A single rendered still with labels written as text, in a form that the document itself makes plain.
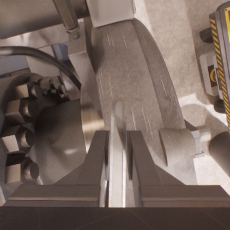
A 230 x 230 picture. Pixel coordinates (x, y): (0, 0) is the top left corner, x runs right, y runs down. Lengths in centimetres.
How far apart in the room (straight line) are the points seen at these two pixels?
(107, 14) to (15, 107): 29
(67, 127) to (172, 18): 96
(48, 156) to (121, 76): 33
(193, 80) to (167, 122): 104
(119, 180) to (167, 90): 15
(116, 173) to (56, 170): 35
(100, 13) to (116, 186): 29
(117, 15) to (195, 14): 95
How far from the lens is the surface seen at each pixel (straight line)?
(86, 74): 28
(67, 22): 27
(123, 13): 36
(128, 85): 25
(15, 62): 103
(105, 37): 32
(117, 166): 17
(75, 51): 26
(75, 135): 47
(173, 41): 121
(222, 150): 138
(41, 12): 38
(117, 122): 15
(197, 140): 44
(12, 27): 41
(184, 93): 128
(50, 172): 52
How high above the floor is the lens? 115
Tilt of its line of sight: 71 degrees down
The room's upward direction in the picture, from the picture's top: 179 degrees clockwise
